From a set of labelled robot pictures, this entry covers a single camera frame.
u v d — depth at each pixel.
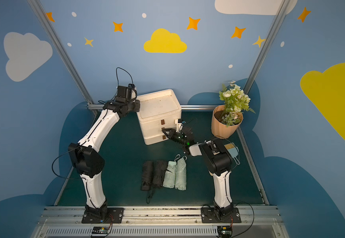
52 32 0.77
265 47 0.83
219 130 0.97
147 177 0.85
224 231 0.73
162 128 0.95
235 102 0.86
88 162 0.51
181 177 0.84
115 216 0.74
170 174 0.85
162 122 0.90
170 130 0.90
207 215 0.74
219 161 0.55
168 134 0.95
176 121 0.92
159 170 0.86
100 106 0.62
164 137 1.01
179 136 0.87
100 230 0.72
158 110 0.91
